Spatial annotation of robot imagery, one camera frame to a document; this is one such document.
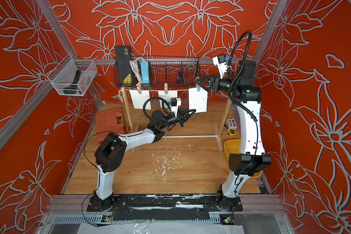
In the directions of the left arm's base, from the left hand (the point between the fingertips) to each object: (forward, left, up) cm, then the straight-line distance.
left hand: (195, 110), depth 72 cm
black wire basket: (+37, +16, -1) cm, 40 cm away
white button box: (+15, -29, -29) cm, 44 cm away
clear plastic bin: (+23, +78, 0) cm, 81 cm away
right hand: (+4, +1, +16) cm, 16 cm away
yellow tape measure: (+9, -28, -30) cm, 42 cm away
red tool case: (+11, +59, -28) cm, 67 cm away
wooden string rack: (+7, -19, -30) cm, 36 cm away
